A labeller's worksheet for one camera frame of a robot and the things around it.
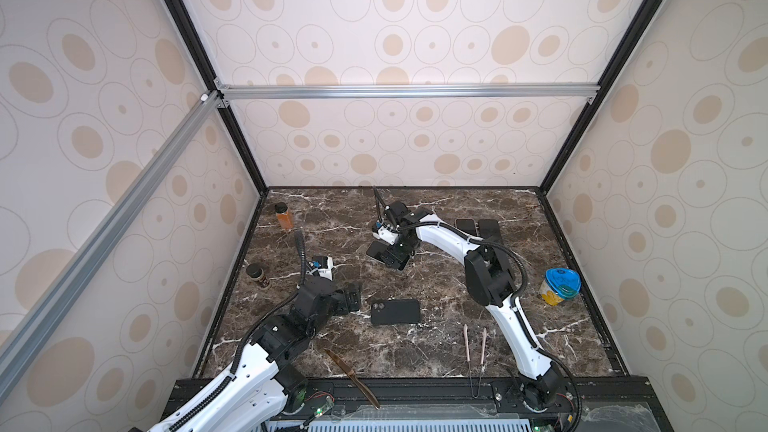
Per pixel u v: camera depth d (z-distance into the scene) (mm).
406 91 897
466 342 813
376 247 985
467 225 1104
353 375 774
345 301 674
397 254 897
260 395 591
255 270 857
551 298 868
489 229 1064
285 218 1031
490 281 610
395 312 887
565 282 839
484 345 813
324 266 673
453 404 730
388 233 907
